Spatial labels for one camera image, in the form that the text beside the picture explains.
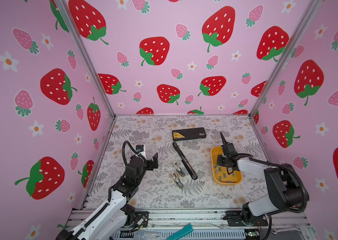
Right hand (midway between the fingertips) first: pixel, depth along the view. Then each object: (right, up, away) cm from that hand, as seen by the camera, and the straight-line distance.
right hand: (220, 159), depth 95 cm
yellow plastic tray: (-1, -8, -6) cm, 10 cm away
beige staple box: (-27, -5, -5) cm, 28 cm away
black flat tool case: (-24, +16, +11) cm, 31 cm away
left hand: (-43, +7, -14) cm, 46 cm away
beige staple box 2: (-28, -11, -9) cm, 31 cm away
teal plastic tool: (-23, -29, -24) cm, 44 cm away
